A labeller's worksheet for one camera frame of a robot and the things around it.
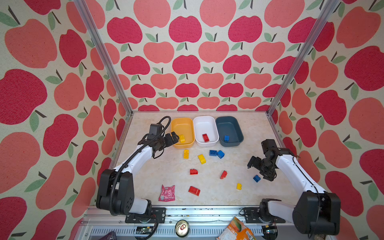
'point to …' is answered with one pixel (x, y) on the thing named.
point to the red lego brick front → (194, 191)
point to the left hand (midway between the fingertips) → (175, 140)
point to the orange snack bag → (236, 230)
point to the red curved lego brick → (193, 172)
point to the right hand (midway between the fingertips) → (258, 171)
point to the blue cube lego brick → (220, 154)
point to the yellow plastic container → (183, 126)
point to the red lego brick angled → (223, 175)
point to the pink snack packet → (167, 193)
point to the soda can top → (182, 228)
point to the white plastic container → (205, 125)
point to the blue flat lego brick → (213, 153)
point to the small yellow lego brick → (239, 186)
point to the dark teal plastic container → (230, 126)
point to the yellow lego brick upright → (186, 154)
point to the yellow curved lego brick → (202, 159)
